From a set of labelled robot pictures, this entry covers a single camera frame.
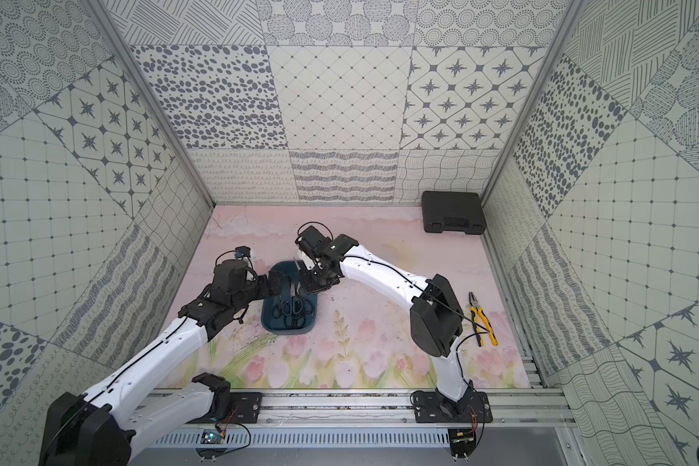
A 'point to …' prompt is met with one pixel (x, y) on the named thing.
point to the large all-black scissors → (307, 309)
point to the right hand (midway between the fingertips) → (312, 291)
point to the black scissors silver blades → (290, 310)
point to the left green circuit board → (210, 437)
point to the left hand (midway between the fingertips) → (267, 271)
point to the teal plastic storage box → (288, 270)
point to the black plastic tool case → (452, 212)
